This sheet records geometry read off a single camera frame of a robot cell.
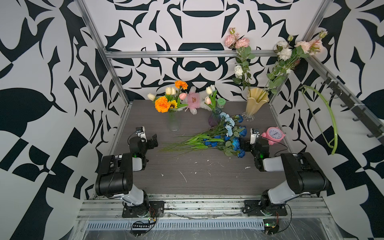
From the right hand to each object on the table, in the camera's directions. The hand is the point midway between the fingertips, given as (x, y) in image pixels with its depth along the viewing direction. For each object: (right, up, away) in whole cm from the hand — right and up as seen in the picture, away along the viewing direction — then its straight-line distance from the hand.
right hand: (249, 135), depth 95 cm
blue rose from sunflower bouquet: (-2, +10, +9) cm, 14 cm away
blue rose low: (-7, -10, -6) cm, 13 cm away
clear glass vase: (-49, +7, +12) cm, 51 cm away
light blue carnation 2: (-13, +3, -5) cm, 14 cm away
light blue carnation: (-12, +10, +2) cm, 16 cm away
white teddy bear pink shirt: (-34, +24, +16) cm, 44 cm away
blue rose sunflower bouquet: (-4, +2, -2) cm, 4 cm away
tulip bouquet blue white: (-24, +21, -4) cm, 32 cm away
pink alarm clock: (+18, 0, +4) cm, 18 cm away
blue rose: (-10, -4, -6) cm, 12 cm away
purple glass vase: (-21, +11, +4) cm, 24 cm away
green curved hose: (+27, -3, -28) cm, 39 cm away
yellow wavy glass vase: (+7, +24, +5) cm, 25 cm away
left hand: (-64, +1, -1) cm, 64 cm away
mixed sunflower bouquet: (-48, +20, -8) cm, 53 cm away
